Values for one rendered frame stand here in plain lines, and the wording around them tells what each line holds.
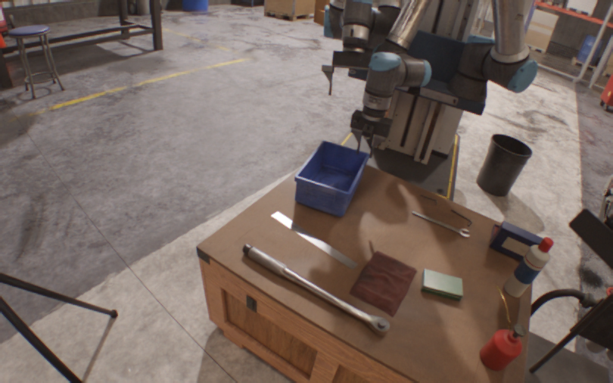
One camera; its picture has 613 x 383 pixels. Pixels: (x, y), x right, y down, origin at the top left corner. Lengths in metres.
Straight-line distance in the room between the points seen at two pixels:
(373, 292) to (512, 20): 1.03
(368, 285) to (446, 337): 0.26
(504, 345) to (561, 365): 0.91
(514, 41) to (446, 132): 0.82
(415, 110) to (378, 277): 1.12
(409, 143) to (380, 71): 1.00
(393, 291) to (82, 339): 1.17
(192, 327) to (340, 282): 0.69
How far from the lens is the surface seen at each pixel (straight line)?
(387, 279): 1.01
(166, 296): 1.56
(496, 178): 2.56
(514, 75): 1.44
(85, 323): 1.59
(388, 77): 1.04
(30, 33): 3.70
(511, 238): 1.27
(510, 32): 1.38
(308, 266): 1.02
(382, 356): 0.90
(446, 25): 1.80
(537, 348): 1.80
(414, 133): 1.95
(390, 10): 1.33
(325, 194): 1.14
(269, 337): 1.18
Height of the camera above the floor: 1.24
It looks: 35 degrees down
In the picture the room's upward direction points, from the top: 9 degrees clockwise
